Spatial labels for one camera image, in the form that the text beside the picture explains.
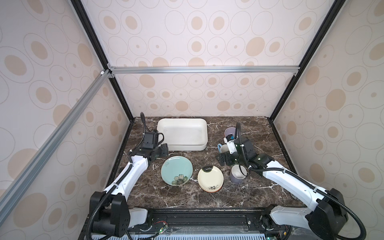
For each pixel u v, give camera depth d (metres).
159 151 0.76
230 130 1.07
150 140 0.64
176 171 0.90
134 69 1.74
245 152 0.60
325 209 0.39
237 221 0.75
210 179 0.86
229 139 0.71
